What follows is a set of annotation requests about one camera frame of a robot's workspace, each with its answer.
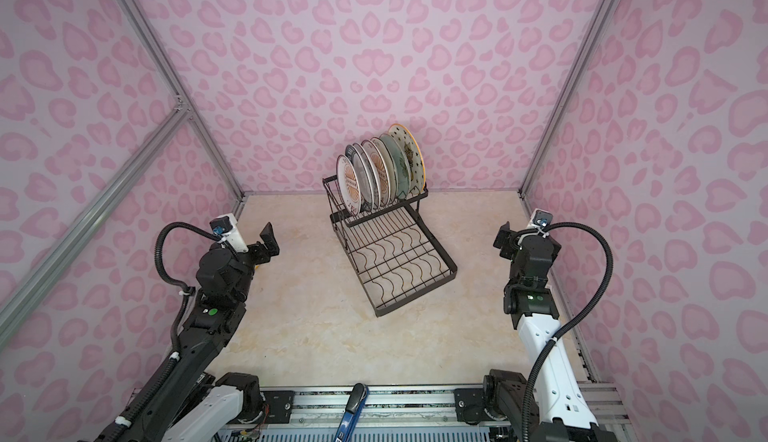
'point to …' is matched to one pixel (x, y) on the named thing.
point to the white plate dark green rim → (366, 185)
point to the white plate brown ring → (374, 174)
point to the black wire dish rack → (393, 253)
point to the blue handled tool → (353, 411)
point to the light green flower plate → (400, 166)
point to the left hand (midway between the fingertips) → (252, 223)
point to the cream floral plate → (390, 168)
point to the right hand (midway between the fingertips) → (527, 224)
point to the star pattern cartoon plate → (412, 154)
